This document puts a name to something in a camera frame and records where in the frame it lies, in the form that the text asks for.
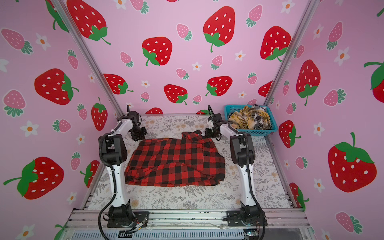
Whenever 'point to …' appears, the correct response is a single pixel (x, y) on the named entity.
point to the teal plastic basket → (260, 128)
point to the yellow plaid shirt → (241, 120)
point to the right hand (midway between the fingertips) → (206, 134)
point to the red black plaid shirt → (191, 160)
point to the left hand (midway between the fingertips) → (145, 136)
